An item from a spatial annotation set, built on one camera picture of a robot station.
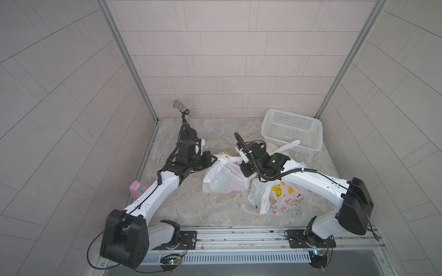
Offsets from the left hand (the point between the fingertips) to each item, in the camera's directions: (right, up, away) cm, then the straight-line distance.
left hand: (219, 157), depth 80 cm
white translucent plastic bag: (+2, -7, -3) cm, 8 cm away
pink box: (-32, -11, -13) cm, 36 cm away
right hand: (+10, -4, +1) cm, 11 cm away
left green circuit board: (-18, -37, -15) cm, 44 cm away
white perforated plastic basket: (+39, +14, +31) cm, 52 cm away
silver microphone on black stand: (-21, +25, +5) cm, 33 cm away
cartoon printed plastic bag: (+25, -18, -5) cm, 31 cm away
